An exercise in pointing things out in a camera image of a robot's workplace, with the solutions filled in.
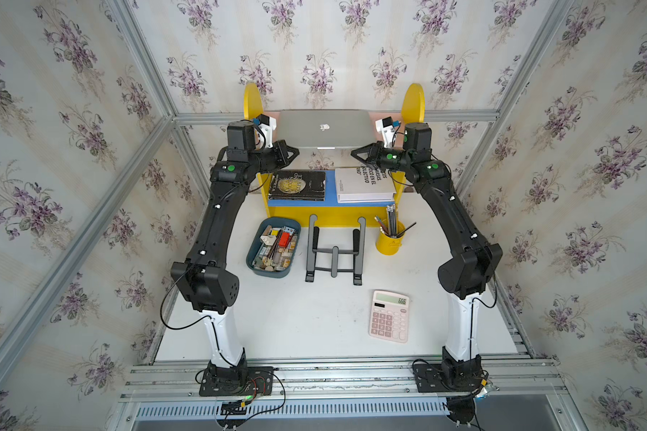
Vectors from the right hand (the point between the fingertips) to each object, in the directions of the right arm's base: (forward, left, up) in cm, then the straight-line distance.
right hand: (355, 153), depth 77 cm
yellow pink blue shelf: (+8, +8, -36) cm, 38 cm away
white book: (+9, -3, -21) cm, 23 cm away
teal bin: (-9, +35, -34) cm, 50 cm away
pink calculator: (-34, -12, -38) cm, 52 cm away
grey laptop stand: (-12, +13, -33) cm, 37 cm away
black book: (+10, +20, -22) cm, 32 cm away
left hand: (-2, +14, +2) cm, 15 cm away
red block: (-6, +25, -36) cm, 44 cm away
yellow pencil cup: (-10, -14, -33) cm, 37 cm away
